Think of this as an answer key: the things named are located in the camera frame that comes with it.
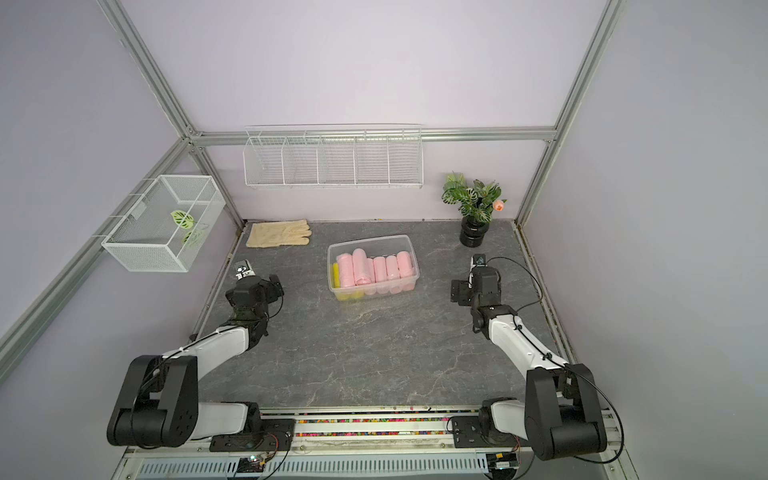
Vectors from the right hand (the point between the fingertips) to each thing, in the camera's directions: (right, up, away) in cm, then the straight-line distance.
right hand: (471, 281), depth 90 cm
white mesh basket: (-88, +16, -8) cm, 89 cm away
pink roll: (-39, +3, +6) cm, 40 cm away
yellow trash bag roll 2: (-38, -5, +5) cm, 38 cm away
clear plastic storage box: (-28, +11, +22) cm, 37 cm away
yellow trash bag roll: (-43, +1, +8) cm, 44 cm away
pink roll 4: (-24, +3, +12) cm, 27 cm away
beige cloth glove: (-70, +16, +25) cm, 76 cm away
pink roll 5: (-20, +5, +12) cm, 24 cm away
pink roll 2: (-35, +4, +6) cm, 35 cm away
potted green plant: (+2, +24, +3) cm, 25 cm away
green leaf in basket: (-81, +18, -10) cm, 84 cm away
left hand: (-65, 0, -1) cm, 65 cm away
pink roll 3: (-29, +3, +12) cm, 31 cm away
